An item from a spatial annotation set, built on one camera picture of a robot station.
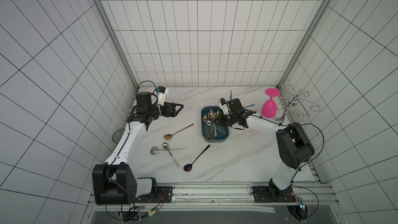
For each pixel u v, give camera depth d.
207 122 0.97
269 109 0.86
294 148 0.48
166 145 0.87
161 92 0.70
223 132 0.93
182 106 0.76
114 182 0.40
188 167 0.81
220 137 0.91
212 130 0.95
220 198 0.73
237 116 0.72
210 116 0.96
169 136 0.93
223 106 0.87
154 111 0.67
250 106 1.08
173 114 0.70
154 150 0.87
